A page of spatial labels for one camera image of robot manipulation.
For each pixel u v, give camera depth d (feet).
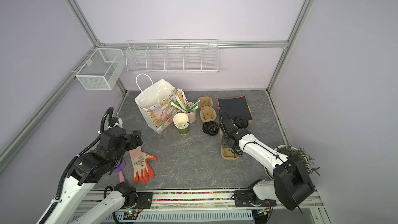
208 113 3.44
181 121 3.06
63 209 1.29
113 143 1.57
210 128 3.15
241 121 2.92
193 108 3.05
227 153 2.80
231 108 3.44
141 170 2.66
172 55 3.25
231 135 2.15
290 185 1.35
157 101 2.60
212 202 2.42
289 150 2.45
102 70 3.19
